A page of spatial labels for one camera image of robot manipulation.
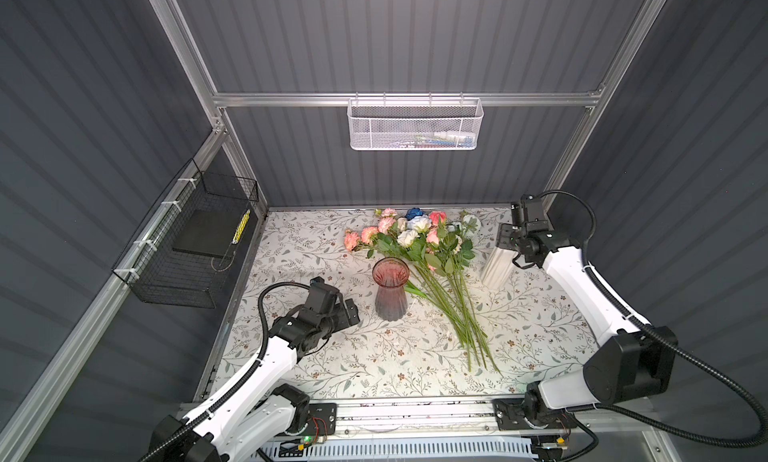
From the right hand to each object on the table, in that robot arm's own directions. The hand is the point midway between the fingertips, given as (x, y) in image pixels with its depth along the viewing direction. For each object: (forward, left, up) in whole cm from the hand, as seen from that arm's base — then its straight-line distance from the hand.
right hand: (517, 235), depth 83 cm
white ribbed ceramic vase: (-4, +4, -11) cm, 12 cm away
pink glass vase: (-8, +36, -7) cm, 38 cm away
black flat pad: (-5, +82, +9) cm, 82 cm away
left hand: (-18, +49, -12) cm, 53 cm away
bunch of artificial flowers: (+6, +22, -15) cm, 27 cm away
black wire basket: (-12, +86, +8) cm, 88 cm away
